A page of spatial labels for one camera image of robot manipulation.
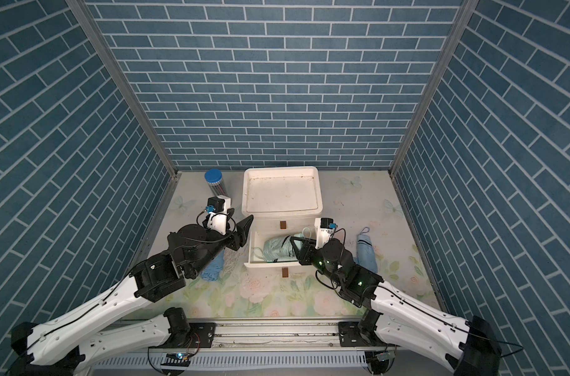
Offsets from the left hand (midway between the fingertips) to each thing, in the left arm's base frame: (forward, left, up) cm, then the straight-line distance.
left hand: (251, 216), depth 65 cm
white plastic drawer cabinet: (+13, -8, -9) cm, 17 cm away
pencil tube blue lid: (+28, +20, -14) cm, 37 cm away
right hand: (-2, -12, -11) cm, 16 cm away
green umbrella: (-4, -8, -13) cm, 15 cm away
